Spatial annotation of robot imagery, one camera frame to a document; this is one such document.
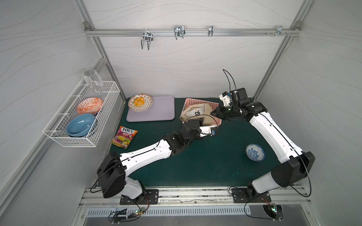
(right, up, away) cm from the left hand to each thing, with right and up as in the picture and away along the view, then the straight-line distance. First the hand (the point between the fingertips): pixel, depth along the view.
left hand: (202, 119), depth 74 cm
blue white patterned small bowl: (+35, -22, +14) cm, 44 cm away
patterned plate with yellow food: (-46, +11, +40) cm, 62 cm away
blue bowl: (-57, -2, -12) cm, 58 cm away
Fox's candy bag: (-51, -13, +20) cm, 57 cm away
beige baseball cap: (-2, +4, +9) cm, 10 cm away
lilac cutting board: (-27, +7, +37) cm, 47 cm away
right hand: (+5, +4, +2) cm, 6 cm away
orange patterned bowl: (-58, +7, -3) cm, 59 cm away
